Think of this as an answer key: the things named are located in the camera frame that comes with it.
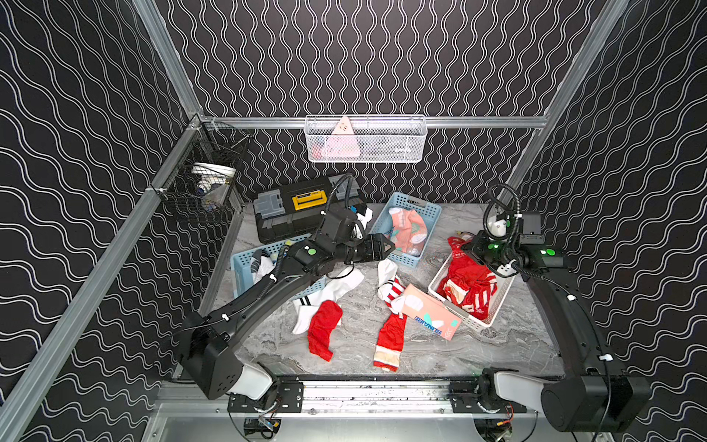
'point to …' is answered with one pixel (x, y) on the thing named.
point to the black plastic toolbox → (294, 211)
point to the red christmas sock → (469, 284)
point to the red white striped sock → (390, 331)
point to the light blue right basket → (429, 212)
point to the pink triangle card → (341, 142)
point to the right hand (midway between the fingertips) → (462, 243)
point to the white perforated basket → (497, 299)
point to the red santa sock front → (321, 327)
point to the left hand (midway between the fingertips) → (389, 242)
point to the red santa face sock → (456, 245)
